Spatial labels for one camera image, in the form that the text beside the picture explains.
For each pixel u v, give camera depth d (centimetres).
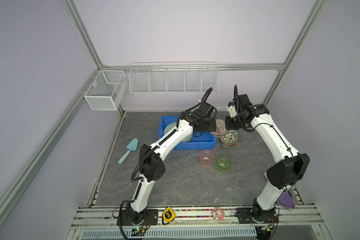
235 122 72
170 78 100
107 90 102
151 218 74
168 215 73
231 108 76
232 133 97
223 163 90
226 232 71
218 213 73
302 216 76
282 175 45
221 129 86
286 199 79
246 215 75
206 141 104
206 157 94
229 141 96
